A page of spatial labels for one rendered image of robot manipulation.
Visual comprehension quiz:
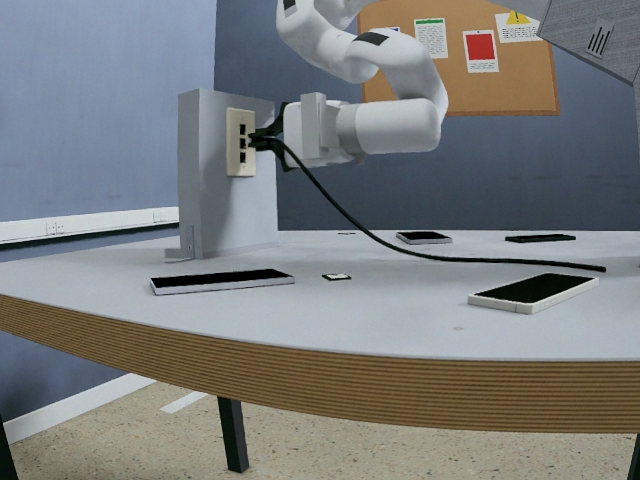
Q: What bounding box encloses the black rectangular block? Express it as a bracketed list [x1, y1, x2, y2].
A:
[505, 234, 576, 243]

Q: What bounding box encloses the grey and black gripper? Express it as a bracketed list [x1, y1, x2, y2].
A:
[248, 100, 354, 173]

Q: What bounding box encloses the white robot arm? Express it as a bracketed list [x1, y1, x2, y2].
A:
[276, 0, 449, 165]

